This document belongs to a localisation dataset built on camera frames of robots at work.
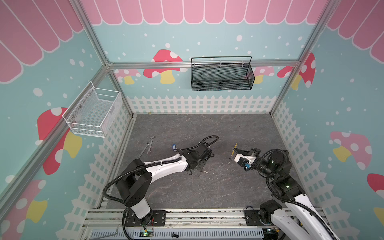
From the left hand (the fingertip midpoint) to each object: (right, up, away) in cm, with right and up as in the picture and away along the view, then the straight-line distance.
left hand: (197, 162), depth 88 cm
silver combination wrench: (-34, +10, +15) cm, 38 cm away
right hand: (+19, +12, -19) cm, 29 cm away
